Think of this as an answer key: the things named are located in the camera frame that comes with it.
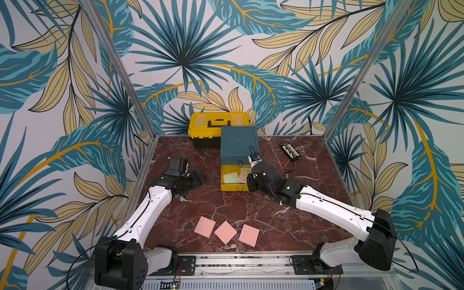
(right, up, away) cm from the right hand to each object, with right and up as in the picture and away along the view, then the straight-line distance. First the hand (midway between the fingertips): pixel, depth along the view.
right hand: (249, 174), depth 78 cm
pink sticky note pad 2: (-11, -26, +2) cm, 28 cm away
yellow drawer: (-9, +1, +19) cm, 21 cm away
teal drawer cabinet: (-5, +14, +9) cm, 18 cm away
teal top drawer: (-6, +6, +7) cm, 11 cm away
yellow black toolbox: (-22, +23, +22) cm, 39 cm away
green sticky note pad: (-8, -3, +13) cm, 15 cm away
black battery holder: (+27, +13, +35) cm, 46 cm away
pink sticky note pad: (-20, -25, +5) cm, 32 cm away
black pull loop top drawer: (-4, +3, +5) cm, 7 cm away
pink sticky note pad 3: (0, -28, +4) cm, 28 cm away
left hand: (-23, -5, +4) cm, 23 cm away
